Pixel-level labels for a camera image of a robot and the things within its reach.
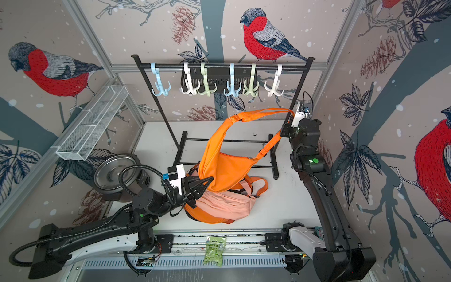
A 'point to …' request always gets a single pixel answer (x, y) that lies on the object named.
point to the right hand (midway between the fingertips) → (292, 113)
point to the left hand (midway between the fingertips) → (212, 177)
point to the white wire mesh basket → (90, 125)
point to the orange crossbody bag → (225, 173)
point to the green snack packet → (214, 250)
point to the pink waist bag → (228, 205)
